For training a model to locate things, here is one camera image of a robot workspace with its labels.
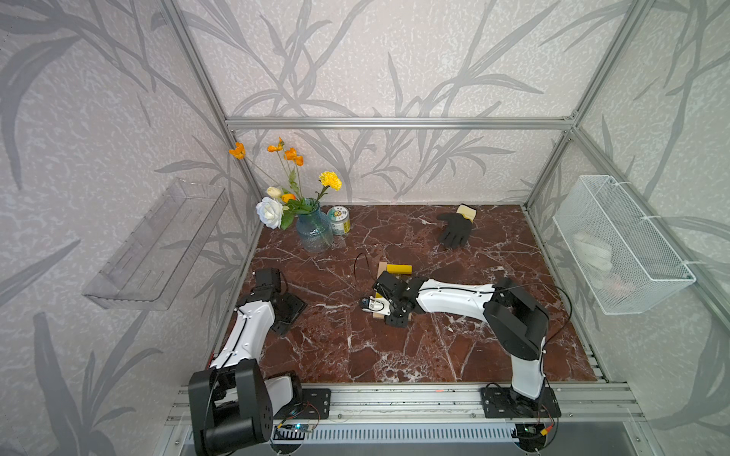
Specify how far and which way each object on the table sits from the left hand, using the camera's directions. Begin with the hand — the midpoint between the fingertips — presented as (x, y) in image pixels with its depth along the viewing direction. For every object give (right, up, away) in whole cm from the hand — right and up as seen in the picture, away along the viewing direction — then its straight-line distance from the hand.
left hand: (300, 310), depth 86 cm
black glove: (+57, +26, +30) cm, 69 cm away
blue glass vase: (+1, +25, +12) cm, 28 cm away
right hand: (+28, -1, +5) cm, 29 cm away
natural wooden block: (+25, +11, +14) cm, 31 cm away
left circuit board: (+4, -25, -15) cm, 30 cm away
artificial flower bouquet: (-3, +34, -4) cm, 34 cm away
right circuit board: (+65, -29, -12) cm, 72 cm away
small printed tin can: (+9, +28, +19) cm, 35 cm away
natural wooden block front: (+24, 0, -5) cm, 25 cm away
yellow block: (+31, +10, +15) cm, 36 cm away
